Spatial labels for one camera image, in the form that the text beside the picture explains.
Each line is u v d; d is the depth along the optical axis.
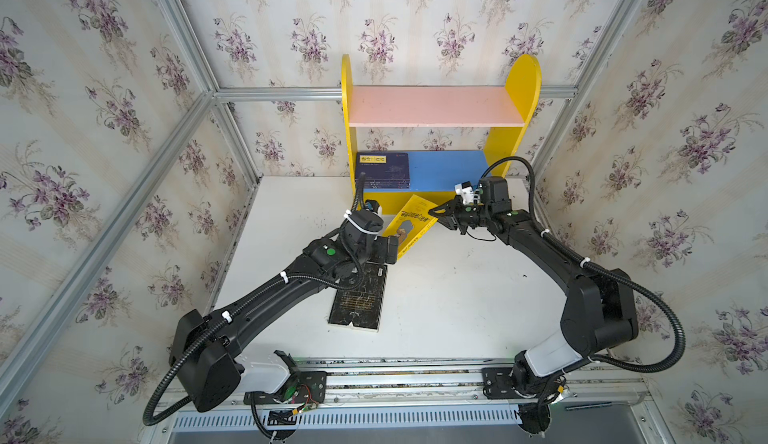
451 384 0.75
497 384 0.73
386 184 0.96
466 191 0.81
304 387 0.72
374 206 0.68
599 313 0.44
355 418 0.76
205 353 0.38
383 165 1.01
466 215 0.74
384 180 0.96
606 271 0.46
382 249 0.68
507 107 0.88
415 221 0.84
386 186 0.97
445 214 0.79
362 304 0.86
